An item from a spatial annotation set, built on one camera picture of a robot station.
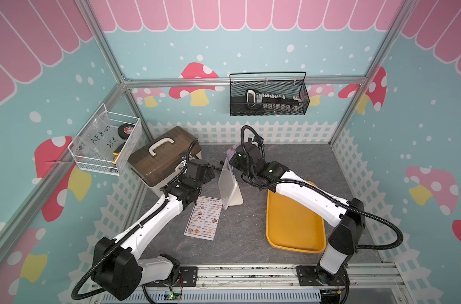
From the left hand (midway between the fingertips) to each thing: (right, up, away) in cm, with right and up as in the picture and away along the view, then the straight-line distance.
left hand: (201, 173), depth 82 cm
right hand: (+13, +8, -5) cm, 16 cm away
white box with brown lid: (-20, +6, +4) cm, 21 cm away
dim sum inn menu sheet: (0, -23, +7) cm, 24 cm away
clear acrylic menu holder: (+13, -9, 0) cm, 16 cm away
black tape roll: (-32, +18, -3) cm, 37 cm away
